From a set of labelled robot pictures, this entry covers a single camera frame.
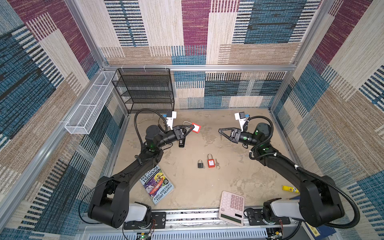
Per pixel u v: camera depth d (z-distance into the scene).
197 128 0.72
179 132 0.67
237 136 0.67
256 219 0.73
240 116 0.70
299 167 0.49
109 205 0.42
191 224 0.73
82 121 0.92
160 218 0.74
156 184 0.83
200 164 0.92
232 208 0.76
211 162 0.91
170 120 0.70
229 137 0.71
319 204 0.42
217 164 0.92
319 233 0.69
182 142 0.99
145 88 1.08
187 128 0.72
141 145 0.68
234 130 0.69
